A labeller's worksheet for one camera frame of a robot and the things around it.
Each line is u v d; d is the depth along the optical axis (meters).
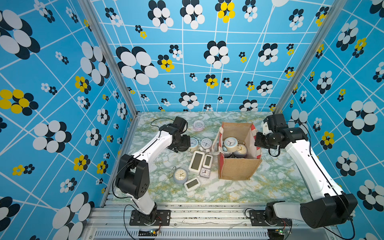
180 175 0.84
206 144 0.97
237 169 0.75
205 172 0.87
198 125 1.09
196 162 0.91
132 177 0.45
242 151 0.91
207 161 0.91
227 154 0.91
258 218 0.73
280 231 0.71
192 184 0.83
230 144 0.88
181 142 0.76
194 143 0.97
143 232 0.72
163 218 0.73
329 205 0.38
